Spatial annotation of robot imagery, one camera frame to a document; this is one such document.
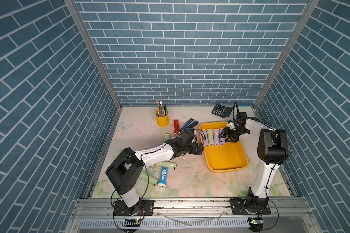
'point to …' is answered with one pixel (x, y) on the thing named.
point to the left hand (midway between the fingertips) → (201, 149)
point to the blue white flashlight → (163, 177)
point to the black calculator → (222, 111)
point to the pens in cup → (161, 109)
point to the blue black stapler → (191, 123)
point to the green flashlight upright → (166, 137)
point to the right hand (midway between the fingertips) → (224, 138)
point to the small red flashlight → (177, 129)
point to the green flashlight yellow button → (210, 132)
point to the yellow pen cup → (162, 121)
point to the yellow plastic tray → (230, 156)
